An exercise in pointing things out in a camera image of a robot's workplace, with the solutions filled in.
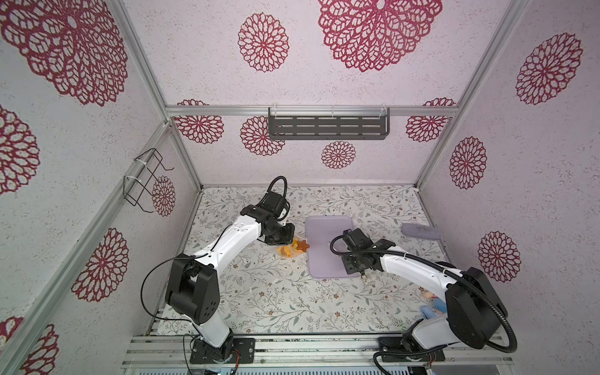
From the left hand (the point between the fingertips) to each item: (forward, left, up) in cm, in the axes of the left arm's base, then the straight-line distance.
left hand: (292, 241), depth 84 cm
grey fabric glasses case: (+11, -54, -11) cm, 56 cm away
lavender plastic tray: (+15, -12, -17) cm, 26 cm away
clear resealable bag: (-1, 0, -3) cm, 3 cm away
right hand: (-4, -22, -8) cm, 23 cm away
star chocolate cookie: (-1, -4, -2) cm, 4 cm away
